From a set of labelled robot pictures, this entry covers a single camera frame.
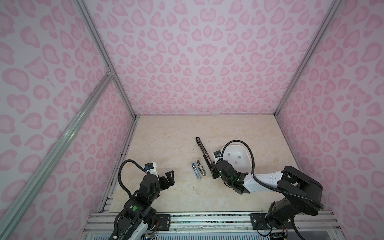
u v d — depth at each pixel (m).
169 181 0.71
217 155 0.76
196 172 0.90
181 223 0.75
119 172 0.55
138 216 0.53
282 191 0.45
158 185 0.68
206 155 0.95
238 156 0.97
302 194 0.44
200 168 0.90
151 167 0.69
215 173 0.76
